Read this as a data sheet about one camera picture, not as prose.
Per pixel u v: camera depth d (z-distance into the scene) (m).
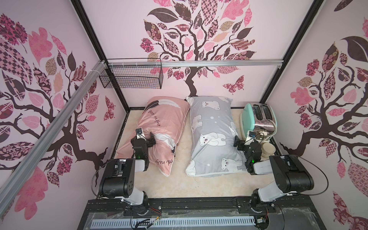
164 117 0.96
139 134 0.76
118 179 0.45
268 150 0.88
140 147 0.69
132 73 0.95
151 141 0.85
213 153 0.83
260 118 0.94
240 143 0.83
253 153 0.70
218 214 0.72
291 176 0.46
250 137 0.79
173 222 0.70
